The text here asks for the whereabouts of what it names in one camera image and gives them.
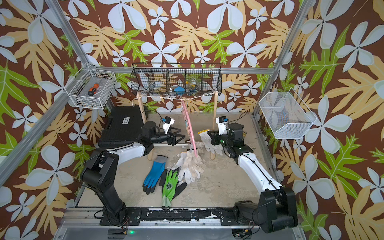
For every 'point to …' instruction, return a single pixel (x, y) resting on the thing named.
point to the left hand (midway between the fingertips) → (183, 131)
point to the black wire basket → (175, 78)
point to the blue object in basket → (179, 90)
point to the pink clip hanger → (189, 125)
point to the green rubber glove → (171, 187)
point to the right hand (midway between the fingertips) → (208, 131)
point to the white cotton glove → (185, 174)
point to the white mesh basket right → (287, 116)
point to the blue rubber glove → (157, 170)
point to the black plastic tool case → (124, 127)
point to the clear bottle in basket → (194, 85)
